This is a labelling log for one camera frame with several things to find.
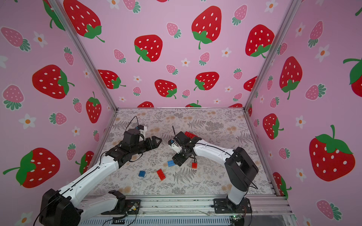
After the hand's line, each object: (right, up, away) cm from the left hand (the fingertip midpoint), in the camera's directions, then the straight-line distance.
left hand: (158, 141), depth 80 cm
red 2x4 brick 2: (+1, -21, +3) cm, 21 cm away
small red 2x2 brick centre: (+21, -17, +7) cm, 28 cm away
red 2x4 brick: (+19, +1, +24) cm, 31 cm away
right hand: (+13, -10, +6) cm, 18 cm away
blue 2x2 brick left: (-11, -21, +5) cm, 24 cm away
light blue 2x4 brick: (+6, -15, +8) cm, 18 cm away
